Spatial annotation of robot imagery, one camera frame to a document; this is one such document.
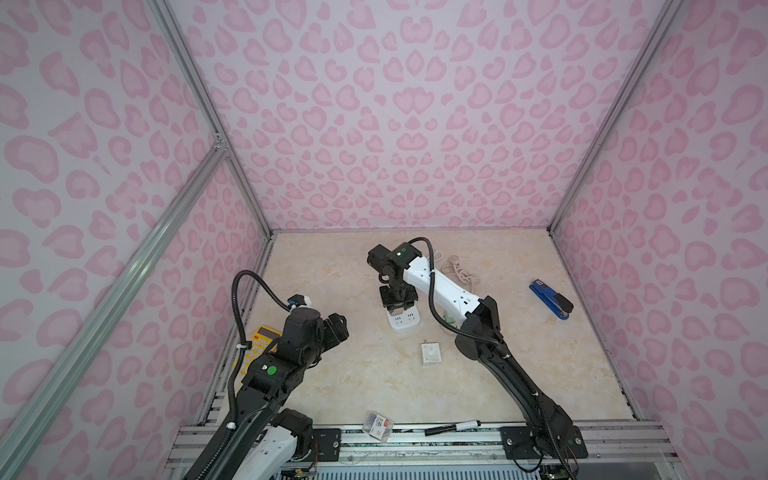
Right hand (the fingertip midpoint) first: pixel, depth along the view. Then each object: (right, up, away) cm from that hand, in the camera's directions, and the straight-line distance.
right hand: (391, 308), depth 91 cm
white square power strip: (+5, -4, +2) cm, 6 cm away
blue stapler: (+54, 0, +6) cm, 54 cm away
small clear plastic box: (-3, -27, -16) cm, 31 cm away
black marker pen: (+16, -27, -16) cm, 35 cm away
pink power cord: (+22, +12, +14) cm, 29 cm away
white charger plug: (+12, -12, -5) cm, 17 cm away
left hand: (-12, -1, -15) cm, 19 cm away
